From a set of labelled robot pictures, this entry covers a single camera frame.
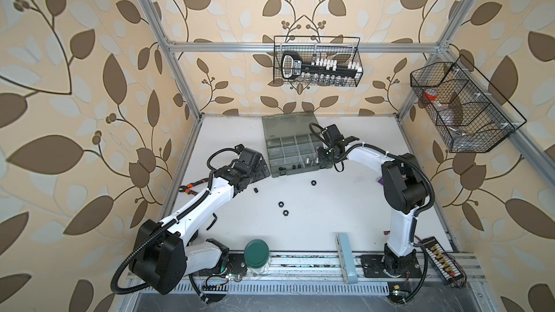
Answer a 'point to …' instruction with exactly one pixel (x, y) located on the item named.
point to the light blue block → (345, 259)
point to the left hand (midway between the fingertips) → (254, 169)
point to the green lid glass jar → (256, 258)
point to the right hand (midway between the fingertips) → (324, 156)
